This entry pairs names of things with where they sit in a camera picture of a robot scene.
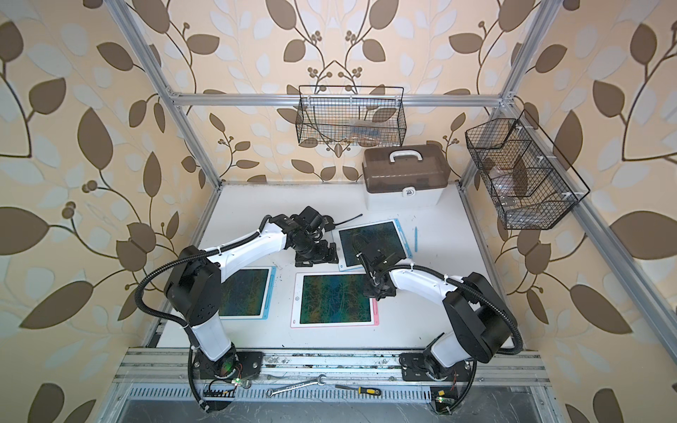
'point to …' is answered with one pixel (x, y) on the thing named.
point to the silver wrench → (318, 381)
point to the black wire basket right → (531, 183)
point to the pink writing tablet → (332, 300)
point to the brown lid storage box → (405, 175)
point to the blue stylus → (416, 239)
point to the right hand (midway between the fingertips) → (372, 292)
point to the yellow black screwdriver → (371, 391)
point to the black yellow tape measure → (338, 224)
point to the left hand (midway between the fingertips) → (325, 258)
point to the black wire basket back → (350, 116)
